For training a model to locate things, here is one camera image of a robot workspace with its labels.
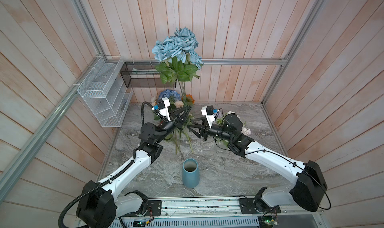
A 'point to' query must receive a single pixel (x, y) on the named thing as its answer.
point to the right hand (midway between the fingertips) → (189, 124)
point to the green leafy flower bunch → (176, 135)
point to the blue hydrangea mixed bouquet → (173, 97)
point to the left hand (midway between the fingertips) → (191, 109)
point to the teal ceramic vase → (190, 173)
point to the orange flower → (189, 98)
